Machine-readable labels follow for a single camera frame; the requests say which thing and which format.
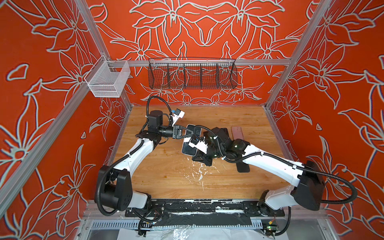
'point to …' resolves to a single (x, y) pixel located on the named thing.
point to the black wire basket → (192, 73)
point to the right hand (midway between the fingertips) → (191, 158)
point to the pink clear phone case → (237, 133)
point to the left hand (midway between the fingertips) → (192, 134)
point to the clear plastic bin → (106, 78)
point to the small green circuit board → (271, 229)
